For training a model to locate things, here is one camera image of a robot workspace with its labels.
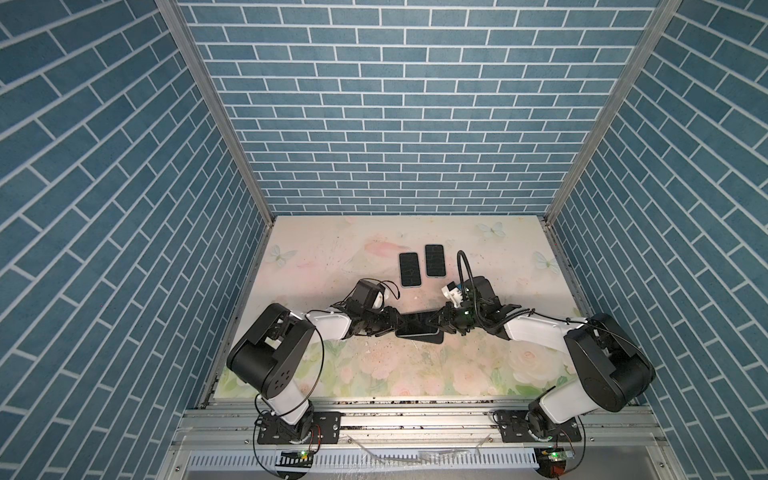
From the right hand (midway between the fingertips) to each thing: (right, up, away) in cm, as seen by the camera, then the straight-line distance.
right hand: (424, 320), depth 85 cm
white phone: (-2, -2, +3) cm, 4 cm away
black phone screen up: (-4, +15, +20) cm, 25 cm away
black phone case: (0, -4, +1) cm, 4 cm away
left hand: (-6, -2, +4) cm, 7 cm away
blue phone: (+6, +16, +23) cm, 29 cm away
